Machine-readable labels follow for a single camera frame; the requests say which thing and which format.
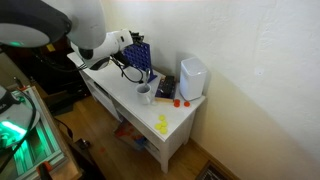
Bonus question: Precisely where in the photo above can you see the connect four game box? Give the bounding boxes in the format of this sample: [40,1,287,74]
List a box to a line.
[114,119,149,152]

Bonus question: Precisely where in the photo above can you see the black floor vent grille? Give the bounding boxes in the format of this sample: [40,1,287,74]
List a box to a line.
[194,159,241,180]

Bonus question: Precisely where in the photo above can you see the dark purple book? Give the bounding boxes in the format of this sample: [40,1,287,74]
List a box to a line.
[154,74,178,103]

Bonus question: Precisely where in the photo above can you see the orange clamp handle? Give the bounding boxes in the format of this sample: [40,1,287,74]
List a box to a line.
[35,160,54,180]

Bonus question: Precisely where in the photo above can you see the grey metal spoon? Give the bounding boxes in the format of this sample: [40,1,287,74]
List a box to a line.
[143,68,152,91]

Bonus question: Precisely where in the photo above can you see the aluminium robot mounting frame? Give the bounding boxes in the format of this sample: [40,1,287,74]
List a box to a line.
[0,85,83,180]

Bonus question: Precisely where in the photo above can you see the thick black cable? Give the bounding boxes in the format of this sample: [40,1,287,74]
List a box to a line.
[0,89,38,174]

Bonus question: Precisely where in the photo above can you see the small black floor object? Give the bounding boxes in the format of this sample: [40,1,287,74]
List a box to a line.
[77,138,92,150]

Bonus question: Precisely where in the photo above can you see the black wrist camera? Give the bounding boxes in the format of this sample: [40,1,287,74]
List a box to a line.
[114,49,133,67]

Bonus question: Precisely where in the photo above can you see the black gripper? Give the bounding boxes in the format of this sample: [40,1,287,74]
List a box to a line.
[129,30,146,46]

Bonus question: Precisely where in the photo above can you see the white mug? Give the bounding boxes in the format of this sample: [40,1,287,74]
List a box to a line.
[135,83,154,106]

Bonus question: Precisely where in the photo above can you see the blue connect four grid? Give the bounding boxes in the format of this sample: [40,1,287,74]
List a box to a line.
[122,41,158,84]

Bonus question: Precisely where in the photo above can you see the white shelf table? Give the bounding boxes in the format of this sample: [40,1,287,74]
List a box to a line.
[66,49,207,174]

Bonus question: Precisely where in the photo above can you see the white box speaker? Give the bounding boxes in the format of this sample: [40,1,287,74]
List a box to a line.
[179,56,208,102]

